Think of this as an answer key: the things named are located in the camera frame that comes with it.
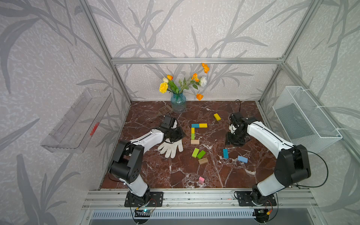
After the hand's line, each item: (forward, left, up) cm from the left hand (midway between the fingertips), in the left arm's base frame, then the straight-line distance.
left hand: (186, 135), depth 90 cm
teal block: (+14, -7, -9) cm, 17 cm away
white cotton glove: (-5, +11, -9) cm, 15 cm away
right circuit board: (-42, -40, -10) cm, 59 cm away
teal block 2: (-10, -26, -7) cm, 28 cm away
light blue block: (-13, -36, -8) cm, 39 cm away
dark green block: (-10, -10, -8) cm, 16 cm away
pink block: (-26, -9, -3) cm, 28 cm away
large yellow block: (+13, -13, -8) cm, 20 cm away
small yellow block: (+21, -24, -7) cm, 33 cm away
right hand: (-6, -26, +1) cm, 27 cm away
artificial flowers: (+32, +13, +15) cm, 38 cm away
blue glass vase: (+27, +6, +3) cm, 28 cm away
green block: (+4, -5, -8) cm, 10 cm away
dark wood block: (-14, -11, -7) cm, 19 cm away
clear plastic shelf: (-8, +54, +19) cm, 58 cm away
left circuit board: (-41, +22, -11) cm, 47 cm away
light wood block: (-1, -6, -7) cm, 9 cm away
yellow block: (+9, -5, -8) cm, 13 cm away
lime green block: (-8, -6, -8) cm, 13 cm away
